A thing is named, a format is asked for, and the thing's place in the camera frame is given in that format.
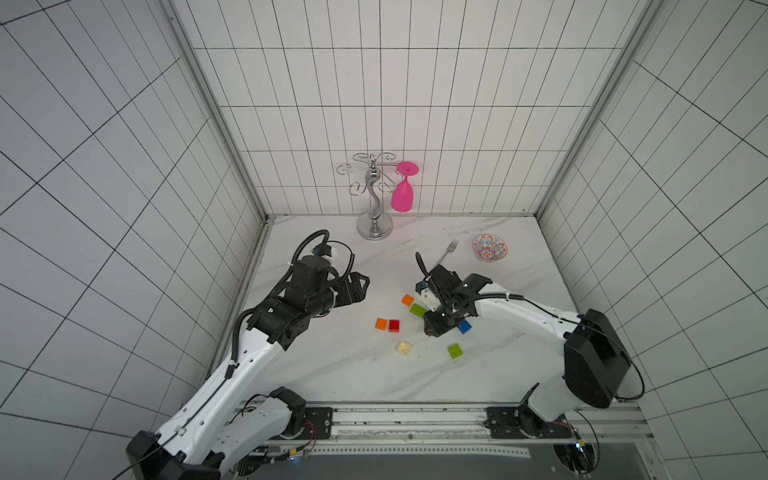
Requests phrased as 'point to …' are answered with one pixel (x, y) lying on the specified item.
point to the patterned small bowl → (489, 247)
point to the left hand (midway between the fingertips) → (353, 290)
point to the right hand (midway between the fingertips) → (429, 321)
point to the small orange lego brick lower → (381, 324)
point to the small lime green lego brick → (455, 350)
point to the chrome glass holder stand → (380, 175)
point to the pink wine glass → (403, 198)
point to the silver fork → (449, 249)
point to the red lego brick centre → (394, 326)
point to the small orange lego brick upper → (407, 300)
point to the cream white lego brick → (404, 348)
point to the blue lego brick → (464, 327)
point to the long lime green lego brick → (418, 310)
